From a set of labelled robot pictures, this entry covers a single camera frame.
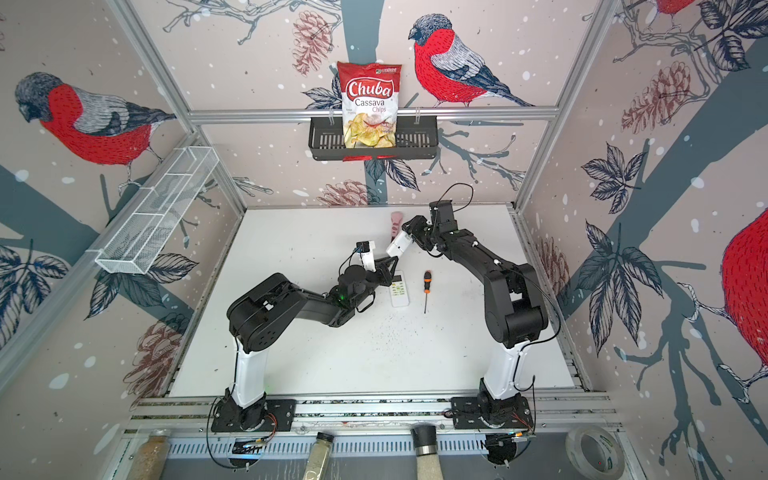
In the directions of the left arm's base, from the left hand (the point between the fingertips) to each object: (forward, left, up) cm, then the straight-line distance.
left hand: (397, 259), depth 89 cm
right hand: (+10, -2, +1) cm, 10 cm away
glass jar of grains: (-47, +56, -10) cm, 74 cm away
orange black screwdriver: (-2, -10, -13) cm, 17 cm away
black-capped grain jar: (-48, -6, -10) cm, 50 cm away
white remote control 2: (-6, -1, -13) cm, 14 cm away
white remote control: (+5, -1, 0) cm, 5 cm away
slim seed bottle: (-47, +19, -10) cm, 52 cm away
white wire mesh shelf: (-6, +63, +17) cm, 65 cm away
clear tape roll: (-47, -47, -14) cm, 68 cm away
